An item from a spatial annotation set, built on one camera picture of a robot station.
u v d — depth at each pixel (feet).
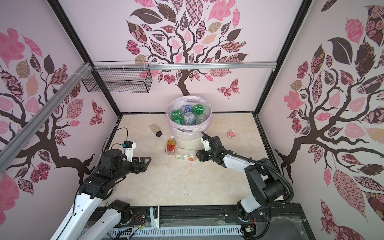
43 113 1.99
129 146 2.07
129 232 2.37
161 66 3.05
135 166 2.08
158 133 3.41
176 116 2.86
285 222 2.38
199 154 2.67
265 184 1.47
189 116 2.56
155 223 2.29
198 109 2.67
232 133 3.47
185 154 3.17
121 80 3.99
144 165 2.16
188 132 2.49
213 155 2.33
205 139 2.68
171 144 3.11
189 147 3.02
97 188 1.56
